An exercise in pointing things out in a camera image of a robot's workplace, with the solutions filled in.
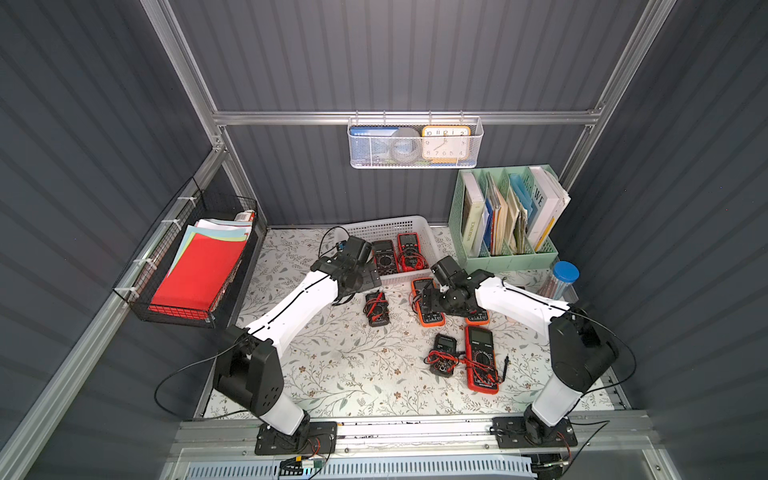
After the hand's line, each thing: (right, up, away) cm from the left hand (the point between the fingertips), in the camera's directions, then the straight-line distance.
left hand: (360, 280), depth 86 cm
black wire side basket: (-44, +19, -6) cm, 48 cm away
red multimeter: (+6, +7, +20) cm, 22 cm away
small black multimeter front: (+23, -21, -3) cm, 32 cm away
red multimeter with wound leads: (+16, +6, +17) cm, 24 cm away
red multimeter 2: (+33, -24, -7) cm, 42 cm away
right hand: (+24, -8, +4) cm, 26 cm away
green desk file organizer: (+46, +20, +10) cm, 51 cm away
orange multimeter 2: (+37, -12, +5) cm, 39 cm away
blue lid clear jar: (+57, -2, -2) cm, 57 cm away
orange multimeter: (+20, -13, +5) cm, 25 cm away
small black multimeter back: (+4, -10, +8) cm, 13 cm away
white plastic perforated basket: (+8, +17, +26) cm, 32 cm away
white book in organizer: (+58, +25, +7) cm, 63 cm away
